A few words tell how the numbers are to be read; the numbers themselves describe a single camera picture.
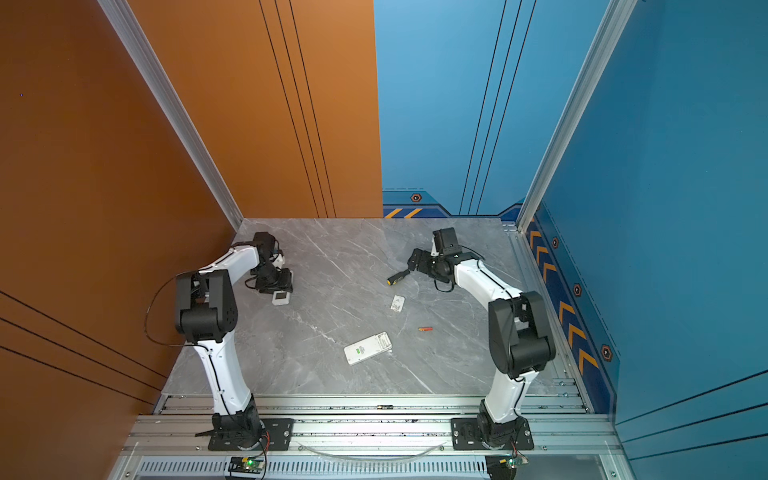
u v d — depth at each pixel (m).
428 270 0.85
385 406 0.79
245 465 0.71
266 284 0.88
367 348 0.87
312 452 0.72
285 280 0.92
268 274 0.87
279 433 0.74
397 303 0.96
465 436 0.72
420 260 0.85
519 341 0.48
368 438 0.75
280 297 0.96
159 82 0.81
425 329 0.92
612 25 0.71
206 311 0.56
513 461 0.70
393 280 1.01
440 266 0.70
